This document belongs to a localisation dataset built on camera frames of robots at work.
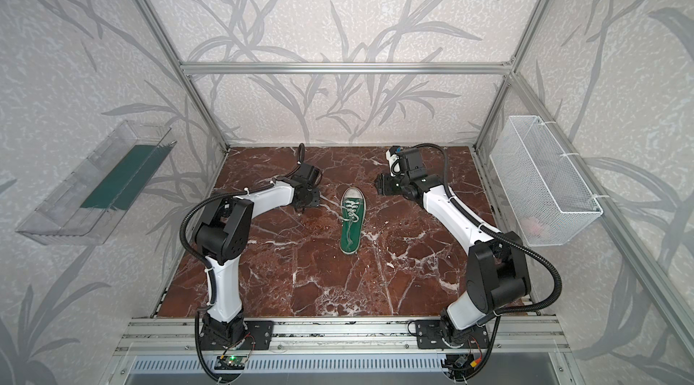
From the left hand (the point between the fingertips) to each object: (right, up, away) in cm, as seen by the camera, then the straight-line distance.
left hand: (316, 191), depth 102 cm
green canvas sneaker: (+14, -1, -1) cm, 14 cm away
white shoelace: (+13, -5, -6) cm, 15 cm away
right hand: (+25, +7, -14) cm, 30 cm away
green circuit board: (-17, -43, -31) cm, 56 cm away
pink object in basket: (+64, -7, -30) cm, 71 cm away
